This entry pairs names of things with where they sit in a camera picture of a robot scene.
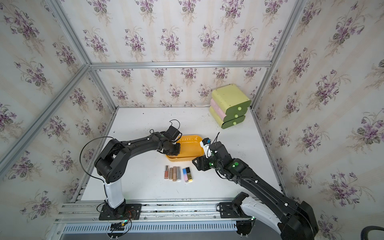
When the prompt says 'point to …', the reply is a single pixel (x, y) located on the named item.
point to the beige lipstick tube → (171, 173)
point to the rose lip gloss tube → (166, 172)
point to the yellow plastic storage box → (190, 148)
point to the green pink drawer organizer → (228, 105)
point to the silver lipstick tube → (178, 176)
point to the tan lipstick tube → (174, 174)
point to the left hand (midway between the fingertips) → (180, 153)
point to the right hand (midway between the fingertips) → (199, 159)
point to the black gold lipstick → (189, 174)
